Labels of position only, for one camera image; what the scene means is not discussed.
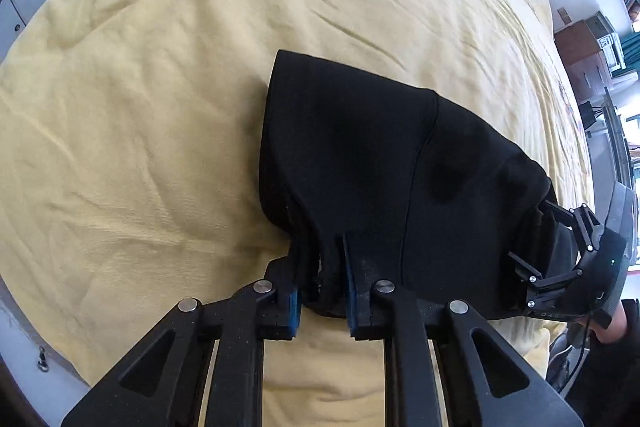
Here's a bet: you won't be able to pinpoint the black pants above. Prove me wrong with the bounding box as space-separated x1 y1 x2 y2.
259 51 555 320

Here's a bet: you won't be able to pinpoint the person's right hand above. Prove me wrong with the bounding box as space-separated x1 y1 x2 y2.
589 303 628 345

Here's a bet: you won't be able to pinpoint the brown wooden cabinet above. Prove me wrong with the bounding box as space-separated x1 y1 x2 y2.
554 20 613 104

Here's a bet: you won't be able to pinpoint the green curtain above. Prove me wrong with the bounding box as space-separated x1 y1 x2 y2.
620 31 640 69

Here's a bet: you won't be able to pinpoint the yellow cartoon bedsheet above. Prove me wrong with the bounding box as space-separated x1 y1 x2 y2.
0 0 597 427

